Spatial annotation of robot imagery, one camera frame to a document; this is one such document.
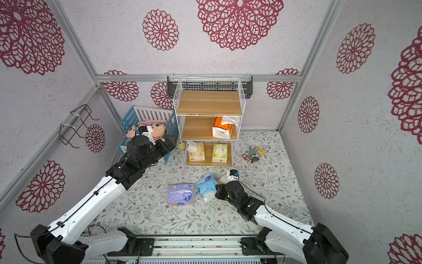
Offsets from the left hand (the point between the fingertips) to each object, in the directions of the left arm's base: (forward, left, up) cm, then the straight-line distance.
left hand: (173, 141), depth 72 cm
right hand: (-12, -20, -23) cm, 33 cm away
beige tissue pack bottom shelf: (+14, -8, -27) cm, 31 cm away
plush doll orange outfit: (+24, +33, -20) cm, 45 cm away
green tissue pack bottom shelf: (+12, -22, -26) cm, 36 cm away
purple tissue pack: (-14, -1, -26) cm, 30 cm away
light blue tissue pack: (-11, -15, -23) cm, 30 cm away
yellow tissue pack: (-5, -24, -27) cm, 36 cm away
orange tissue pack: (+8, -22, -3) cm, 24 cm away
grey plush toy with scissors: (+11, -43, -27) cm, 52 cm away
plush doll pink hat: (+25, +15, -16) cm, 33 cm away
